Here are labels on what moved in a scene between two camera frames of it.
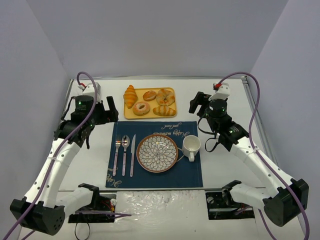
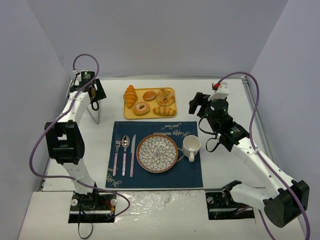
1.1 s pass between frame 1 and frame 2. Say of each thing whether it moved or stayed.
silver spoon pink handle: stayed
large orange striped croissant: stayed
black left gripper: moved
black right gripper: stayed
